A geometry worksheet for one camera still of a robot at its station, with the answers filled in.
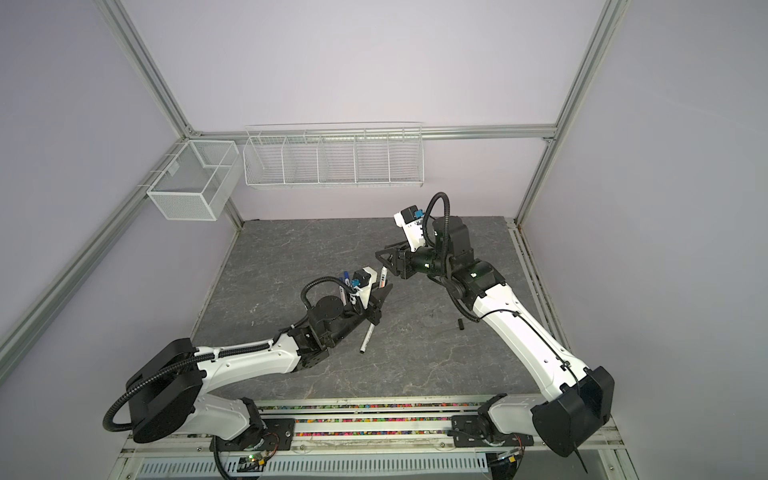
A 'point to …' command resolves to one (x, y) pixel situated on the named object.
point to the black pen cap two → (461, 325)
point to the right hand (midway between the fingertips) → (382, 254)
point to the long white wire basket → (334, 155)
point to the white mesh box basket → (198, 183)
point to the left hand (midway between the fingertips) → (390, 287)
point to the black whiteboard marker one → (383, 277)
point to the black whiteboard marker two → (367, 338)
